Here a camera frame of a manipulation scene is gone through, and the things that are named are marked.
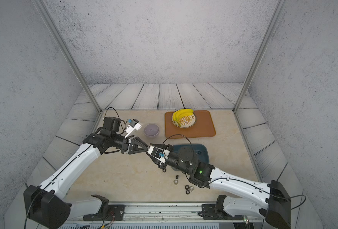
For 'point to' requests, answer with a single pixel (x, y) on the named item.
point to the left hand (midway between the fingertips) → (146, 151)
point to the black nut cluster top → (186, 187)
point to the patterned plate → (186, 121)
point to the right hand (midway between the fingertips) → (151, 147)
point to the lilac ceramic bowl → (151, 130)
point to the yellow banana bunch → (179, 113)
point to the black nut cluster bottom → (187, 192)
